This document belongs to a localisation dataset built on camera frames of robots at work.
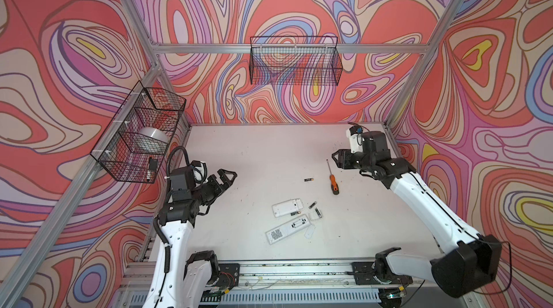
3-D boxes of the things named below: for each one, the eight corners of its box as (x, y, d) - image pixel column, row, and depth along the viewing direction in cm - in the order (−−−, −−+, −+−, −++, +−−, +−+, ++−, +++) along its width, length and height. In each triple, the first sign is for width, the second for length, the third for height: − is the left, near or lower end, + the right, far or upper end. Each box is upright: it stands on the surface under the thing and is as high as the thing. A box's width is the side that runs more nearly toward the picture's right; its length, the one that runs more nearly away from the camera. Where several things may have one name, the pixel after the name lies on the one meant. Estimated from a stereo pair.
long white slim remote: (269, 245, 82) (269, 243, 80) (264, 234, 85) (264, 232, 83) (310, 225, 87) (311, 223, 85) (305, 215, 89) (306, 213, 88)
